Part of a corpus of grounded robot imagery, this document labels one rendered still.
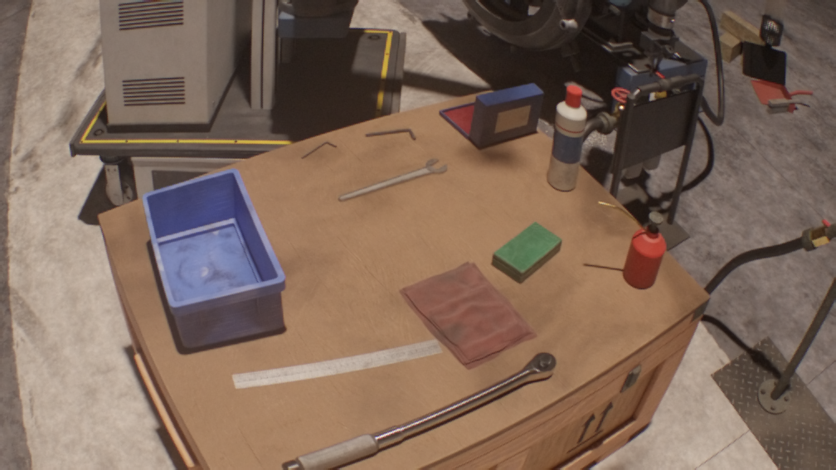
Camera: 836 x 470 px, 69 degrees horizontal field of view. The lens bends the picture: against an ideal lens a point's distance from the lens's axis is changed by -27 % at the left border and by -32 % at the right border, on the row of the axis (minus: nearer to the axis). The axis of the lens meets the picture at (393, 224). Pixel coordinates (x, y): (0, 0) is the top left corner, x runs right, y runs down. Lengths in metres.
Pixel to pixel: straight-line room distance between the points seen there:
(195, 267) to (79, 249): 0.92
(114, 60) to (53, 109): 1.09
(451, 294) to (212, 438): 0.50
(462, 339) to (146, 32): 1.11
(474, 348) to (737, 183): 1.73
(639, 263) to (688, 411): 0.63
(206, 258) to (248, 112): 0.73
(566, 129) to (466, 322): 0.45
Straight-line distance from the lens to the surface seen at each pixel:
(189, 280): 1.41
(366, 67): 2.29
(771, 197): 2.85
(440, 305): 1.35
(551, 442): 1.45
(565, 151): 1.58
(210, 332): 1.27
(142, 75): 2.02
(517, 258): 1.42
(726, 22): 4.02
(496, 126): 1.70
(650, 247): 1.42
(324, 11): 1.77
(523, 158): 1.71
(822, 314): 1.85
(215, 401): 1.22
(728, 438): 1.93
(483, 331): 1.31
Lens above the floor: 1.44
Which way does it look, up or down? 40 degrees down
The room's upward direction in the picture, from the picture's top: 3 degrees clockwise
